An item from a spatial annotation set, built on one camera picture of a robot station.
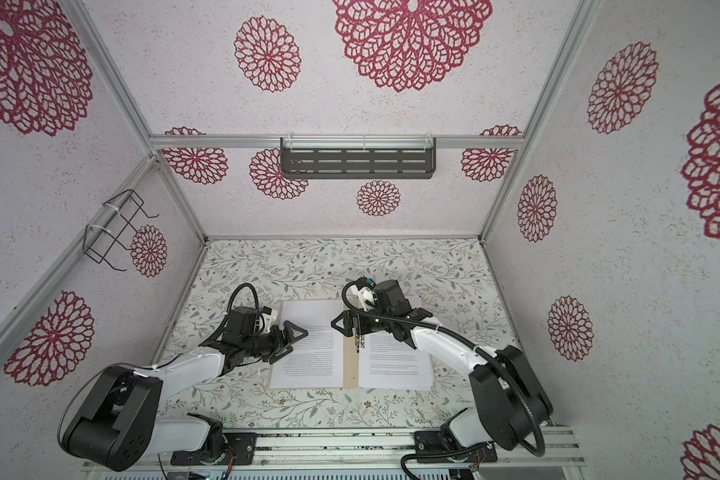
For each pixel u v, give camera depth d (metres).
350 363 0.88
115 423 0.42
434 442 0.75
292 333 0.80
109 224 0.76
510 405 0.43
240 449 0.73
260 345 0.76
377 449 0.75
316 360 0.90
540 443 0.38
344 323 0.74
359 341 0.92
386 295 0.66
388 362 0.88
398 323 0.64
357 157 0.96
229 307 0.71
